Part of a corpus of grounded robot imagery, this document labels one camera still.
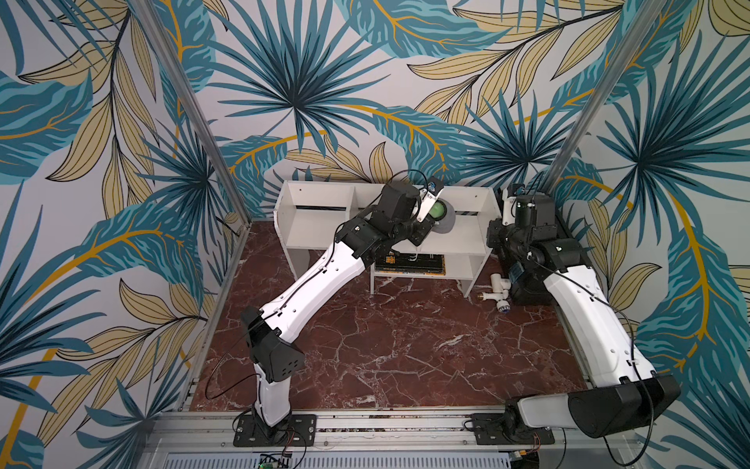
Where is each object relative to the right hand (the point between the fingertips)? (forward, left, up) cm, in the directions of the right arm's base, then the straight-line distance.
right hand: (497, 223), depth 75 cm
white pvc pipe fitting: (-2, -10, -31) cm, 33 cm away
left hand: (-1, +19, +4) cm, 20 cm away
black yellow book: (+2, +20, -19) cm, 28 cm away
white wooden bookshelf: (+12, +50, -6) cm, 52 cm away
